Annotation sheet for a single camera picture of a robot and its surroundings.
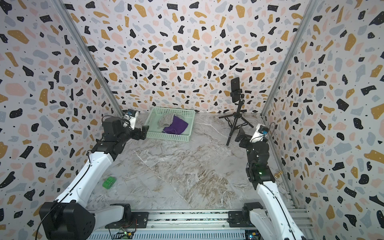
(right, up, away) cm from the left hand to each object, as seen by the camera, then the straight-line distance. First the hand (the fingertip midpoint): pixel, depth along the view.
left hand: (140, 124), depth 80 cm
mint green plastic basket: (-1, -4, +30) cm, 30 cm away
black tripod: (+56, +6, +21) cm, 60 cm away
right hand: (+56, -3, -5) cm, 56 cm away
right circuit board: (+57, -53, -8) cm, 78 cm away
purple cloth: (+15, -1, +33) cm, 36 cm away
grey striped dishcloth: (+5, +4, +34) cm, 35 cm away
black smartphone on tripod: (+53, +20, +10) cm, 57 cm away
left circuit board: (-5, -54, -8) cm, 55 cm away
